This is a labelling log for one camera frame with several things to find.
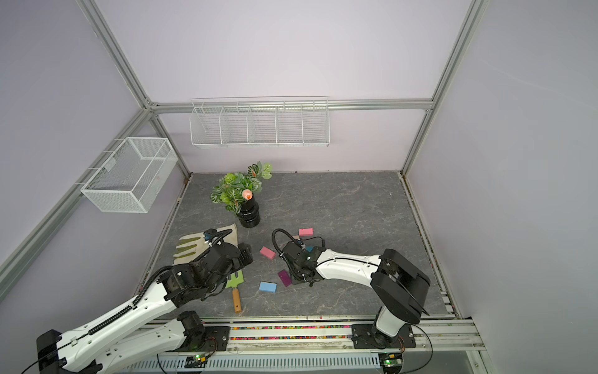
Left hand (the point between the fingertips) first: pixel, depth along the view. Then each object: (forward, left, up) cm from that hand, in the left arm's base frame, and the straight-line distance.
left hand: (241, 254), depth 76 cm
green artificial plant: (+19, +1, +12) cm, 23 cm away
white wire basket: (+29, +40, +11) cm, 50 cm away
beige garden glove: (+12, +26, -15) cm, 32 cm away
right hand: (-3, -18, -13) cm, 23 cm away
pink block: (+7, -7, -14) cm, 17 cm away
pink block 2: (+15, -22, -15) cm, 31 cm away
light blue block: (-7, -7, -14) cm, 17 cm away
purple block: (-3, -13, -15) cm, 20 cm away
